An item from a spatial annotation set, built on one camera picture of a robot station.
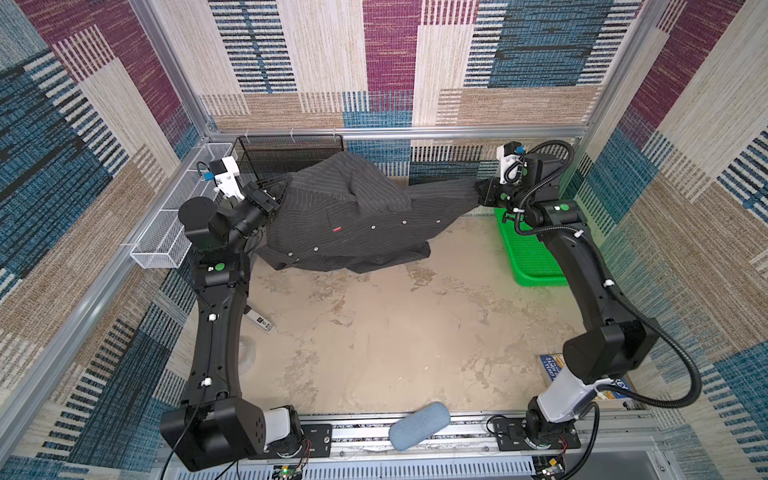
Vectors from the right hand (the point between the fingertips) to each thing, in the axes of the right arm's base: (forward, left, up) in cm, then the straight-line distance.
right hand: (476, 187), depth 77 cm
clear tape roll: (-27, +64, -35) cm, 78 cm away
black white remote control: (-18, +63, -31) cm, 72 cm away
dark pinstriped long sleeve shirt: (-2, +34, -5) cm, 34 cm away
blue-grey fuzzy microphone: (-47, +17, -33) cm, 60 cm away
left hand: (-10, +41, +13) cm, 44 cm away
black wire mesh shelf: (+30, +61, -8) cm, 68 cm away
